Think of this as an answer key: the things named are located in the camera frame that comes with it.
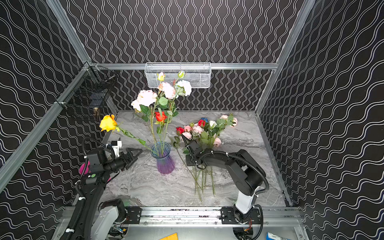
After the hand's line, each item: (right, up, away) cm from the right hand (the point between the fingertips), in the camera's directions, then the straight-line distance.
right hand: (191, 160), depth 94 cm
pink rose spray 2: (+19, +21, +12) cm, 31 cm away
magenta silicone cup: (-54, +1, -19) cm, 58 cm away
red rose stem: (-14, +26, -19) cm, 36 cm away
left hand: (-24, +7, -19) cm, 31 cm away
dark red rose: (-7, +18, +10) cm, 22 cm away
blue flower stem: (+10, +27, +13) cm, 32 cm away
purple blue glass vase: (-16, -1, -2) cm, 16 cm away
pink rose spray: (0, +20, +11) cm, 23 cm away
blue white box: (+38, -29, -25) cm, 54 cm away
